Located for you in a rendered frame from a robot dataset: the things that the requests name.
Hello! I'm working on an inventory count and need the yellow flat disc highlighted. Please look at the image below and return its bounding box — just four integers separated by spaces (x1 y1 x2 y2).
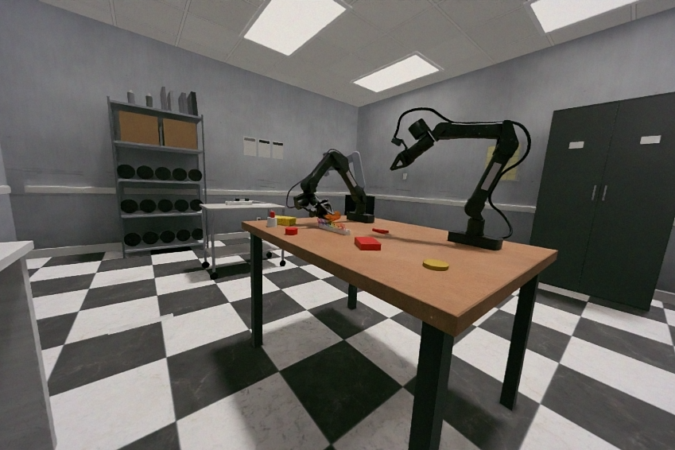
423 259 449 271

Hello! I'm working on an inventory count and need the orange translucent pill bottle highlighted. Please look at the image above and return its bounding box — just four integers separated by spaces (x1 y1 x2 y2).
324 211 341 222

